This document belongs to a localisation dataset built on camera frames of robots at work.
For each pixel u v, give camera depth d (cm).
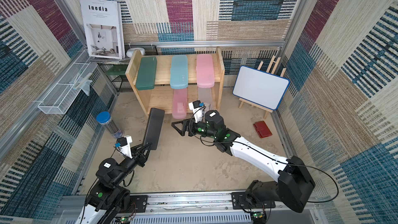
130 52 87
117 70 99
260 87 92
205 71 68
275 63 88
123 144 63
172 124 66
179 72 68
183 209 73
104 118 81
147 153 70
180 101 83
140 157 65
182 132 63
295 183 40
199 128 64
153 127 71
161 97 89
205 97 87
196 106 65
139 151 65
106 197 54
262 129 97
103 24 77
